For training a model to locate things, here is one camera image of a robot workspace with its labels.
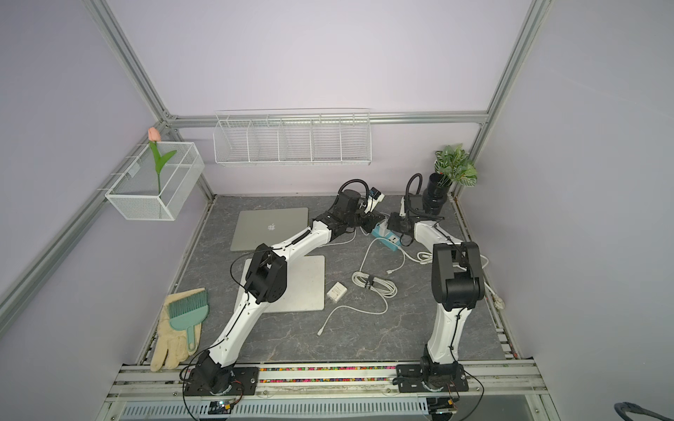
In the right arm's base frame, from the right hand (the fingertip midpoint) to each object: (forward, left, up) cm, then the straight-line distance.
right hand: (393, 220), depth 102 cm
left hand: (-4, +4, +7) cm, 9 cm away
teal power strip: (-4, +2, -4) cm, 6 cm away
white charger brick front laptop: (-27, +22, -5) cm, 35 cm away
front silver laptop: (-25, +33, -7) cm, 42 cm away
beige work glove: (-42, +73, -7) cm, 85 cm away
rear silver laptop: (+4, +52, -8) cm, 52 cm away
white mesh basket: (-6, +82, +22) cm, 85 cm away
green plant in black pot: (+12, -21, +17) cm, 30 cm away
